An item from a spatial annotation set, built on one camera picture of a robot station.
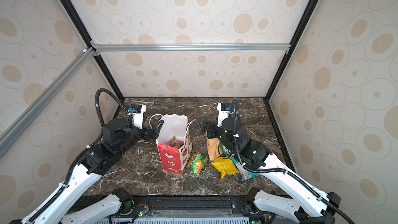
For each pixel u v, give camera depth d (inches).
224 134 19.6
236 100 48.3
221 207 29.3
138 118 21.6
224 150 35.3
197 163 32.0
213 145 33.6
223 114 22.1
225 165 31.6
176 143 36.3
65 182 16.1
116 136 18.3
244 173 31.9
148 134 22.7
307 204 15.4
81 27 32.1
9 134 20.3
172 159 28.2
